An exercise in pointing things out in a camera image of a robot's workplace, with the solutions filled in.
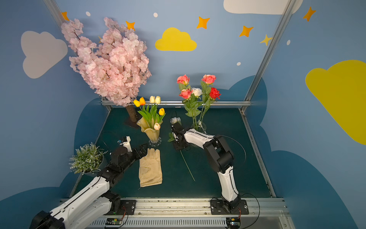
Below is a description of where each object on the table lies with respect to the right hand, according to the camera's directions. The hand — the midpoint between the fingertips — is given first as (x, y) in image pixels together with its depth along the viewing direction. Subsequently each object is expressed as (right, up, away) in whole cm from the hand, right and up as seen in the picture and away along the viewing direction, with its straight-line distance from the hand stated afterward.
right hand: (180, 145), depth 98 cm
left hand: (-22, +3, -15) cm, 26 cm away
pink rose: (+4, +27, -17) cm, 32 cm away
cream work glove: (-19, -13, -10) cm, 25 cm away
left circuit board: (-33, -35, -26) cm, 55 cm away
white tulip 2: (-16, +30, -15) cm, 37 cm away
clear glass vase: (+13, +13, -7) cm, 20 cm away
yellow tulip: (-9, +21, -21) cm, 31 cm away
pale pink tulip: (-11, +14, -28) cm, 33 cm away
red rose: (+20, +32, -18) cm, 42 cm away
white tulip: (-13, +29, -16) cm, 35 cm away
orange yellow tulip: (-20, +22, -16) cm, 34 cm away
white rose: (+10, +34, -16) cm, 39 cm away
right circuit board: (+28, -36, -25) cm, 52 cm away
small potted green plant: (-49, -3, -23) cm, 54 cm away
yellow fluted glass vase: (-17, +8, -10) cm, 21 cm away
